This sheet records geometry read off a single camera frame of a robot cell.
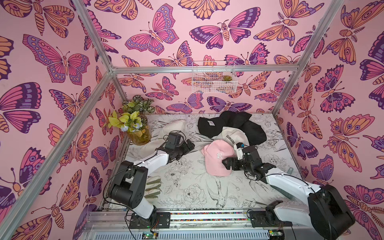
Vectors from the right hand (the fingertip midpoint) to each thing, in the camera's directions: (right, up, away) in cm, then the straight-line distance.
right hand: (229, 159), depth 87 cm
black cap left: (-8, +19, +21) cm, 30 cm away
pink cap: (-8, +5, 0) cm, 9 cm away
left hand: (-22, +7, +5) cm, 23 cm away
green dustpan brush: (+37, -7, +3) cm, 38 cm away
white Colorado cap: (-31, +21, +19) cm, 42 cm away
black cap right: (+21, +15, +14) cm, 29 cm away
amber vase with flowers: (-57, +24, -1) cm, 61 cm away
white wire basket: (-8, +51, +8) cm, 52 cm away
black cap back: (+9, +25, +25) cm, 37 cm away
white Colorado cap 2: (+5, +13, +12) cm, 19 cm away
